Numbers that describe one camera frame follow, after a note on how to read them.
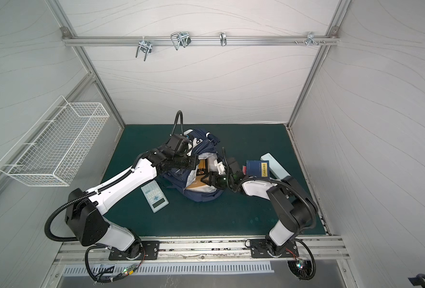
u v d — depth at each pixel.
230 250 0.75
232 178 0.72
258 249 0.73
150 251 0.74
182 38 0.76
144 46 0.79
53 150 0.69
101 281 0.66
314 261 0.70
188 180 0.80
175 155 0.61
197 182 0.80
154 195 0.88
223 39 0.78
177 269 0.70
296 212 0.45
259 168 0.97
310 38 0.76
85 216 0.40
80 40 0.78
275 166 0.99
